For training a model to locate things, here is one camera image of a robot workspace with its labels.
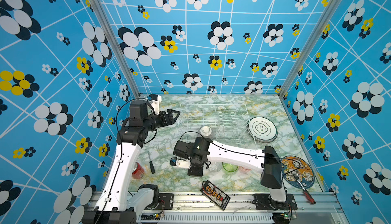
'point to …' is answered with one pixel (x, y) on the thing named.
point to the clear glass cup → (215, 167)
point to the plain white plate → (261, 129)
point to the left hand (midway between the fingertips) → (174, 113)
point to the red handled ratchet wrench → (297, 177)
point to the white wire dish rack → (222, 122)
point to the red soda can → (138, 171)
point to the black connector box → (216, 195)
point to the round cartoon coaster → (292, 164)
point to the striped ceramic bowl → (205, 131)
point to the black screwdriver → (150, 162)
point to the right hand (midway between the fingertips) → (194, 169)
